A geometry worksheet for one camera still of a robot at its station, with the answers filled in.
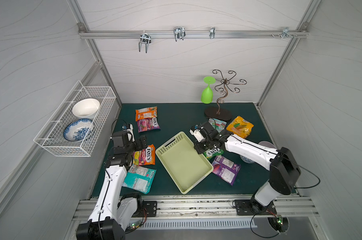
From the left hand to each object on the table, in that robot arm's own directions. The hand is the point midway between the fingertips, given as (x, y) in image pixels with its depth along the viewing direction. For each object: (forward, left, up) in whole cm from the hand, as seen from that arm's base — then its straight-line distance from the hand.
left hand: (137, 138), depth 81 cm
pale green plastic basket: (-10, -27, -15) cm, 32 cm away
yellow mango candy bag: (+19, -64, -13) cm, 68 cm away
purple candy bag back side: (-11, -50, -15) cm, 53 cm away
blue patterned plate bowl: (-6, +21, +16) cm, 27 cm away
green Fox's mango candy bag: (+1, -44, -16) cm, 47 cm away
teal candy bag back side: (-16, -1, -16) cm, 23 cm away
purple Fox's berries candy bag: (+21, 0, -14) cm, 25 cm away
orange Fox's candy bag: (+31, +4, -14) cm, 34 cm away
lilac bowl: (+6, -78, -13) cm, 79 cm away
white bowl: (+6, +23, +17) cm, 29 cm away
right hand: (0, -32, -6) cm, 33 cm away
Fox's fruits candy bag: (-3, -2, -16) cm, 16 cm away
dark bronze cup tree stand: (+35, -50, -16) cm, 63 cm away
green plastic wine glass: (+30, -39, +5) cm, 50 cm away
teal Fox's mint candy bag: (+22, -50, -16) cm, 56 cm away
